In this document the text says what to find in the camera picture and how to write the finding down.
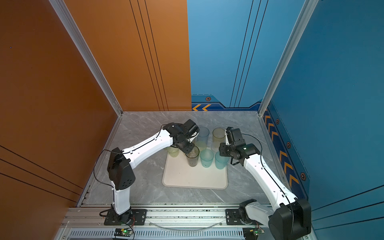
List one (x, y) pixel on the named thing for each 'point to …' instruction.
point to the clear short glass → (215, 146)
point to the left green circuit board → (123, 232)
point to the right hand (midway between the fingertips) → (221, 148)
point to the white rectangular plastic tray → (177, 173)
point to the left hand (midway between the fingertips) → (189, 147)
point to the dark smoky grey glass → (192, 156)
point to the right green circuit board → (257, 231)
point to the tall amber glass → (219, 135)
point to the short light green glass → (201, 145)
